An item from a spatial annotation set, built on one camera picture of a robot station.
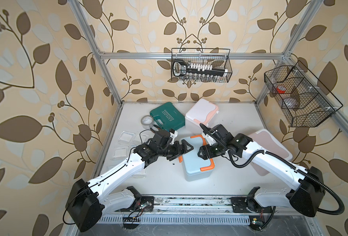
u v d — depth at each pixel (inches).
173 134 28.6
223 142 23.1
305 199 15.3
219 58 35.9
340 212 15.0
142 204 29.0
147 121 42.6
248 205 26.3
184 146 26.2
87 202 15.3
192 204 29.7
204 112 37.9
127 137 40.1
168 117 41.3
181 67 32.8
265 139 32.9
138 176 32.7
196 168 28.4
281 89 31.7
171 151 25.7
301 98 30.3
